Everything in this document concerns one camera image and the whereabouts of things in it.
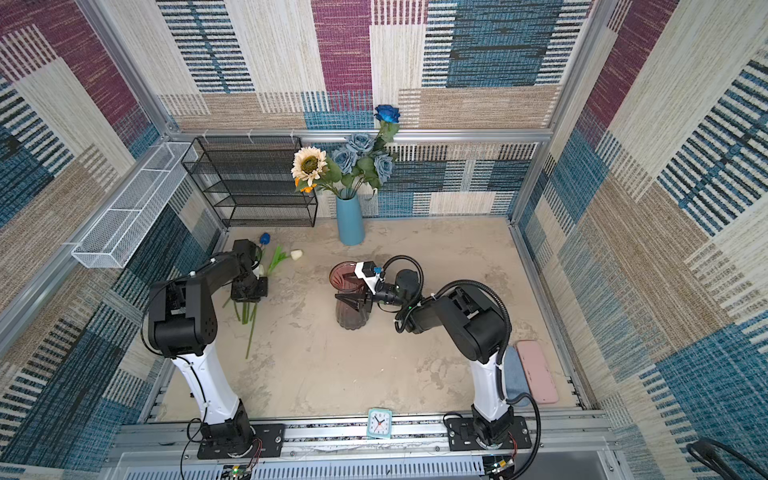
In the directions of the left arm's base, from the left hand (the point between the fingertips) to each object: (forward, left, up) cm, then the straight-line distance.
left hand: (256, 294), depth 99 cm
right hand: (-7, -30, +14) cm, 34 cm away
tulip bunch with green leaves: (+11, -2, +1) cm, 12 cm away
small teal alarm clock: (-38, -40, +1) cm, 55 cm away
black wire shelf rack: (+36, +6, +18) cm, 41 cm away
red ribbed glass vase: (-6, -31, +16) cm, 35 cm away
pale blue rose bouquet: (+22, -34, +34) cm, 53 cm away
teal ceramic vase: (+22, -30, +12) cm, 39 cm away
